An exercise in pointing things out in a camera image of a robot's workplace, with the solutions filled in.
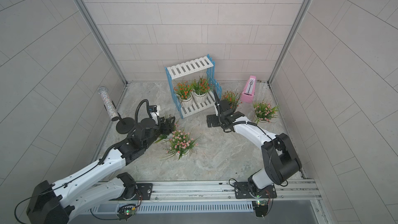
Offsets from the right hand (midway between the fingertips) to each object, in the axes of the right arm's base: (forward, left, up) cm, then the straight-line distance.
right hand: (214, 119), depth 89 cm
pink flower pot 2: (-10, +27, -1) cm, 29 cm away
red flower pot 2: (+11, -12, +5) cm, 17 cm away
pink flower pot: (-17, +17, +8) cm, 25 cm away
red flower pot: (+14, +17, +9) cm, 24 cm away
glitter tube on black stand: (+1, +54, -3) cm, 54 cm away
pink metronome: (+17, -24, -2) cm, 29 cm away
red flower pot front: (+18, +7, +8) cm, 21 cm away
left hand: (-4, +21, +11) cm, 24 cm away
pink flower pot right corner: (-1, -28, +6) cm, 28 cm away
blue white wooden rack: (+20, +20, +20) cm, 35 cm away
